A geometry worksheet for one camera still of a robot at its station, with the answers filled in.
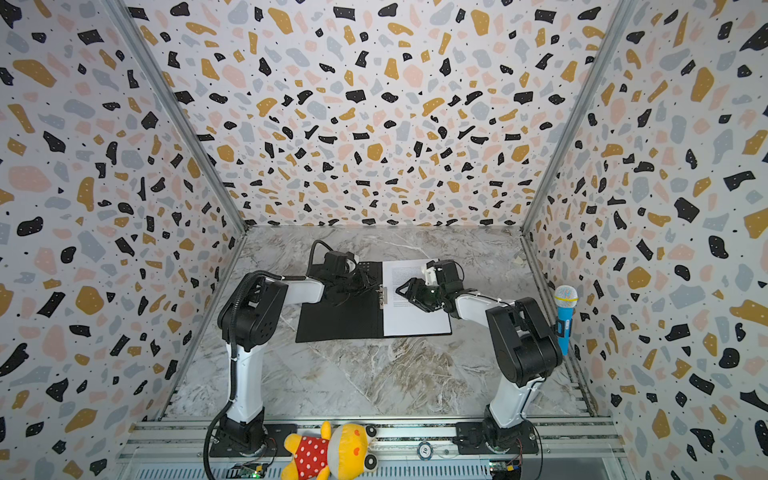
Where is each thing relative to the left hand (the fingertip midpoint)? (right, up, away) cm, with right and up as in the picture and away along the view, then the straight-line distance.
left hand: (379, 278), depth 100 cm
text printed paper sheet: (+8, -12, -6) cm, 15 cm away
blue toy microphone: (+46, -2, -30) cm, 55 cm away
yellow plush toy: (-6, -36, -34) cm, 50 cm away
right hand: (+6, -3, -8) cm, 11 cm away
